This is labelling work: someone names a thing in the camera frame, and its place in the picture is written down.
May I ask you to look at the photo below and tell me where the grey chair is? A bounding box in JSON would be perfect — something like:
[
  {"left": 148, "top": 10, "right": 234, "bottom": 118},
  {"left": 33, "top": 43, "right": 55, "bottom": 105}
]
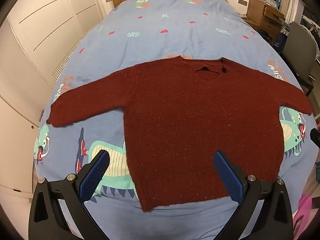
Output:
[{"left": 280, "top": 21, "right": 320, "bottom": 97}]

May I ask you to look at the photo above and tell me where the white wardrobe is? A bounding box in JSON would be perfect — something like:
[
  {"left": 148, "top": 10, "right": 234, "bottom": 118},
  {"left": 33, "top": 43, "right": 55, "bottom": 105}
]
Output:
[{"left": 0, "top": 0, "right": 110, "bottom": 230}]

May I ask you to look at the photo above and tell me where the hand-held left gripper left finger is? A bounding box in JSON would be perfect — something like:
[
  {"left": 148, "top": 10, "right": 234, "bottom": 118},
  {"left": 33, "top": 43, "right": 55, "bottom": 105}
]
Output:
[{"left": 28, "top": 149, "right": 110, "bottom": 240}]

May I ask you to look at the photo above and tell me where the dark red knit sweater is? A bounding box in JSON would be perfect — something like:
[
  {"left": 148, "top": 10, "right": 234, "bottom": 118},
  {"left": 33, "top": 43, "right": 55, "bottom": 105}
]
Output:
[{"left": 46, "top": 56, "right": 315, "bottom": 213}]

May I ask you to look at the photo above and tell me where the wooden desk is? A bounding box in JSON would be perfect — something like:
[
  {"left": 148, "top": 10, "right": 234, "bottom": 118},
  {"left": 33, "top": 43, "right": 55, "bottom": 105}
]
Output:
[{"left": 246, "top": 0, "right": 292, "bottom": 34}]

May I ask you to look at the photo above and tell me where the pink object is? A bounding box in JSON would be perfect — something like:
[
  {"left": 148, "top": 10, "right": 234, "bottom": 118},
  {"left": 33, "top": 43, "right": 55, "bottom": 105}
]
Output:
[{"left": 292, "top": 194, "right": 313, "bottom": 235}]

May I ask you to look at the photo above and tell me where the dark blue bag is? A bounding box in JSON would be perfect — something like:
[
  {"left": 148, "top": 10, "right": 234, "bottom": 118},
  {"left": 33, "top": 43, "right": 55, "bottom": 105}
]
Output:
[{"left": 275, "top": 32, "right": 288, "bottom": 53}]

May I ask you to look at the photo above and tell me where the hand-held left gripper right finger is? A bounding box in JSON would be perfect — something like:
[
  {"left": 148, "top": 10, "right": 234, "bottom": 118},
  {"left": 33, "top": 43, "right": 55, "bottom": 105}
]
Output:
[{"left": 214, "top": 150, "right": 294, "bottom": 240}]

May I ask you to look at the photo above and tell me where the blue printed bed sheet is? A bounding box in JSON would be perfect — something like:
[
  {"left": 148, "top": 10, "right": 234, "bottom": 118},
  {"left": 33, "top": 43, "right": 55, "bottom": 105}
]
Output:
[{"left": 34, "top": 0, "right": 319, "bottom": 240}]

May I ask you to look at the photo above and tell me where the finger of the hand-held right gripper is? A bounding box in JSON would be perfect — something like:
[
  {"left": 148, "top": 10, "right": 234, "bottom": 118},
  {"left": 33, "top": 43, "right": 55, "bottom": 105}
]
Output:
[{"left": 309, "top": 128, "right": 320, "bottom": 148}]

